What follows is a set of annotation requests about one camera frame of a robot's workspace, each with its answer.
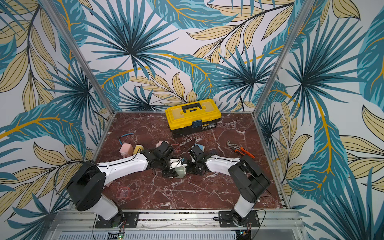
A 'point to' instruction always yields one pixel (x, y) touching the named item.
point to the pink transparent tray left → (122, 192)
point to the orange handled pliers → (239, 149)
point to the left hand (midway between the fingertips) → (174, 170)
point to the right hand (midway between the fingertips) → (185, 170)
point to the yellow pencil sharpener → (137, 147)
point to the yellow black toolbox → (195, 116)
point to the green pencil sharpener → (181, 171)
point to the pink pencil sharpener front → (126, 150)
